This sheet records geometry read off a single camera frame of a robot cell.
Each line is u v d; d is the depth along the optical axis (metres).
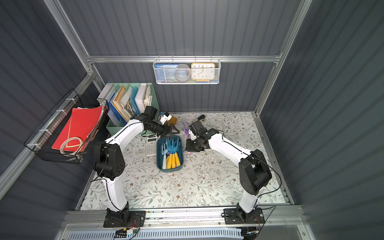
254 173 0.46
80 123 0.73
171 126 0.81
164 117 0.86
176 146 0.94
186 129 0.89
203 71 0.89
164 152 0.94
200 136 0.65
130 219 0.72
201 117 1.12
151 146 1.00
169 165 0.87
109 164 0.52
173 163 0.88
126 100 0.97
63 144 0.68
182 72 0.91
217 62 0.89
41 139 0.61
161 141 0.96
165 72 0.84
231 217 0.73
